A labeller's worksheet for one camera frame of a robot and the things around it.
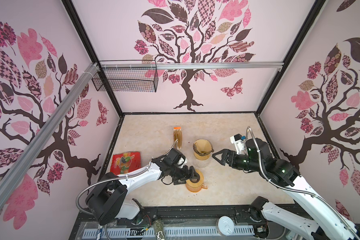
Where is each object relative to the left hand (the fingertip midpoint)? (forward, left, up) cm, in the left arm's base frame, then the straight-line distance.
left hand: (192, 182), depth 78 cm
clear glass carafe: (+14, -7, -7) cm, 17 cm away
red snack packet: (+13, +41, -3) cm, 43 cm away
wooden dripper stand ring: (+13, -6, +4) cm, 14 cm away
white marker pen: (-21, +44, -6) cm, 49 cm away
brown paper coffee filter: (+18, -7, +8) cm, 21 cm away
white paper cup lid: (-19, -15, -1) cm, 24 cm away
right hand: (+5, -11, +20) cm, 23 cm away
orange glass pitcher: (-2, -2, -6) cm, 6 cm away
